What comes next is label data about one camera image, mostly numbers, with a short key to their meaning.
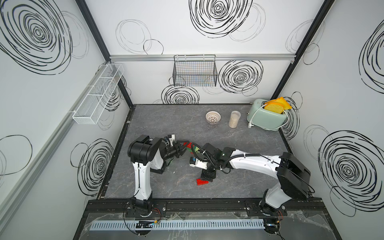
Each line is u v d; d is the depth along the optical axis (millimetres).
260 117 962
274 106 914
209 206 752
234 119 1009
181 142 870
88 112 708
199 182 807
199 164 723
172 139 908
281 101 919
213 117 1105
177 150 841
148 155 549
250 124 1018
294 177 430
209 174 714
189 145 867
